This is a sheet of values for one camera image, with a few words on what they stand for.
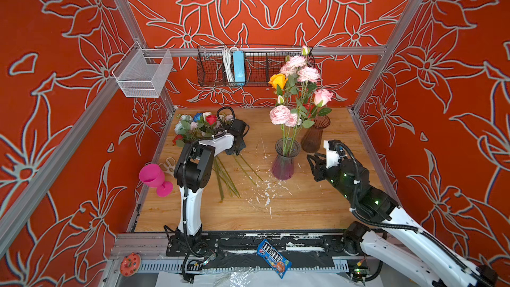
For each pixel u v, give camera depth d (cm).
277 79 74
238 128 83
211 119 99
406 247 47
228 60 88
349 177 51
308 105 75
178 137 101
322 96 64
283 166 86
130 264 68
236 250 73
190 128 106
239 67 89
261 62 95
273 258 70
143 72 95
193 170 54
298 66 67
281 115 67
